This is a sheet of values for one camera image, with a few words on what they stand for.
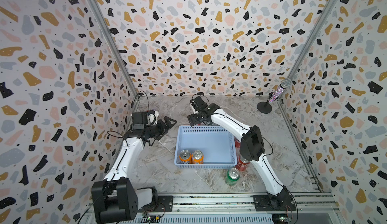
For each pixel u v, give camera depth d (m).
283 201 0.64
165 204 0.73
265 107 1.15
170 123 0.74
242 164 0.78
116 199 0.40
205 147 0.93
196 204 0.75
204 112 0.70
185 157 0.78
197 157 0.80
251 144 0.58
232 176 0.73
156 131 0.72
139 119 0.65
